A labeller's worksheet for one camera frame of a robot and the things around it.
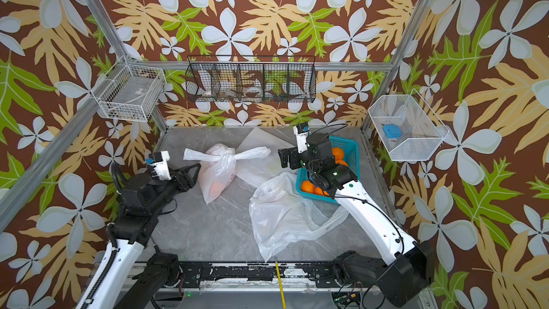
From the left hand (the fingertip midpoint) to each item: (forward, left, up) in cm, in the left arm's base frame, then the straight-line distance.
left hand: (195, 164), depth 71 cm
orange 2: (+2, -46, -23) cm, 51 cm away
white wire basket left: (+30, +32, +7) cm, 44 cm away
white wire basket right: (+19, -80, -1) cm, 82 cm away
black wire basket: (+45, -16, +3) cm, 48 cm away
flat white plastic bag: (+15, -17, -27) cm, 36 cm away
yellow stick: (-32, -29, -28) cm, 52 cm away
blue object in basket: (+18, -74, -2) cm, 76 cm away
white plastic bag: (-9, -30, -23) cm, 39 cm away
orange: (+3, -41, -21) cm, 47 cm away
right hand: (+8, -32, 0) cm, 33 cm away
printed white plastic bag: (+7, -3, -13) cm, 15 cm away
